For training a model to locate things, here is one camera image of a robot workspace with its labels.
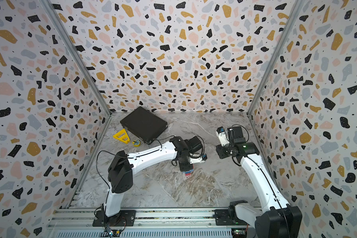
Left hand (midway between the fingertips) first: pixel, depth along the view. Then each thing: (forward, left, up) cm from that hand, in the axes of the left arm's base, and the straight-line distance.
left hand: (189, 165), depth 82 cm
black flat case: (+35, +32, -5) cm, 48 cm away
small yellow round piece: (+21, +36, -9) cm, 43 cm away
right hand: (+6, -17, +8) cm, 20 cm away
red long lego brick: (-1, +1, -10) cm, 10 cm away
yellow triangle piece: (+28, +45, -9) cm, 54 cm away
